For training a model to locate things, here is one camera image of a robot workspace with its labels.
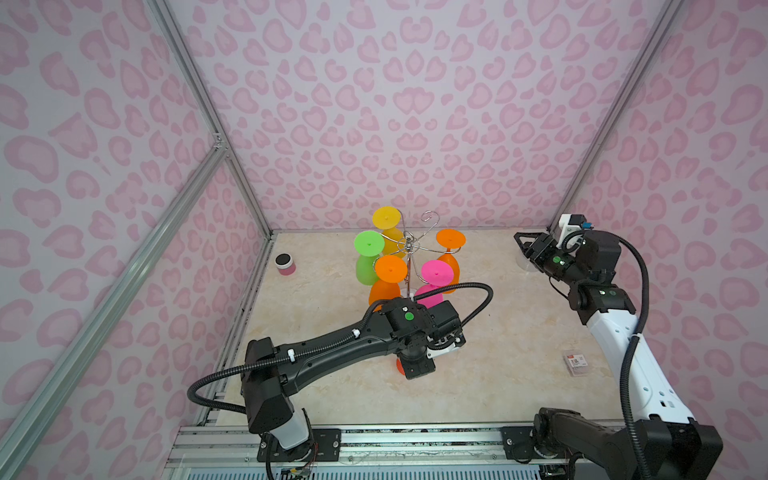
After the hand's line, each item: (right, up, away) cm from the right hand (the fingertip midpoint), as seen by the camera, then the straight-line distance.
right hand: (521, 236), depth 72 cm
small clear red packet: (+20, -35, +11) cm, 42 cm away
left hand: (-25, -29, -1) cm, 38 cm away
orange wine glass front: (-32, -8, -5) cm, 33 cm away
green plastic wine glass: (-37, -2, -1) cm, 37 cm away
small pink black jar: (-69, -7, +31) cm, 76 cm away
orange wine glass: (-17, -1, +1) cm, 17 cm away
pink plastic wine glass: (-21, -9, -5) cm, 24 cm away
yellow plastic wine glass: (-32, +5, +6) cm, 33 cm away
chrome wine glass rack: (-27, -2, +1) cm, 27 cm away
